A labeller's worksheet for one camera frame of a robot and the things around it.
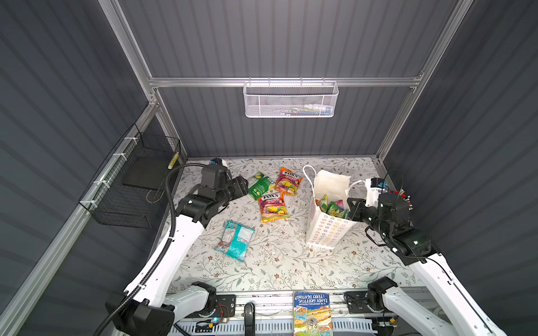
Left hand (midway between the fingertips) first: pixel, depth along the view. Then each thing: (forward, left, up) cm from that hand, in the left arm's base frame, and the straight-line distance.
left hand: (241, 185), depth 75 cm
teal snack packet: (-10, +5, -24) cm, 27 cm away
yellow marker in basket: (+10, +27, +2) cm, 29 cm away
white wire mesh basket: (+68, -24, -5) cm, 73 cm away
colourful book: (-38, -23, -24) cm, 50 cm away
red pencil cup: (-2, -66, -10) cm, 67 cm away
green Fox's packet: (-4, -37, -15) cm, 40 cm away
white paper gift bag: (-14, -30, -5) cm, 33 cm away
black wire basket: (+3, +39, +1) cm, 39 cm away
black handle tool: (-37, -2, -21) cm, 43 cm away
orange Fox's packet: (+19, -20, -23) cm, 36 cm away
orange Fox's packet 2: (+5, -12, -23) cm, 27 cm away
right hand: (-8, -38, -1) cm, 39 cm away
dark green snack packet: (+17, -6, -24) cm, 30 cm away
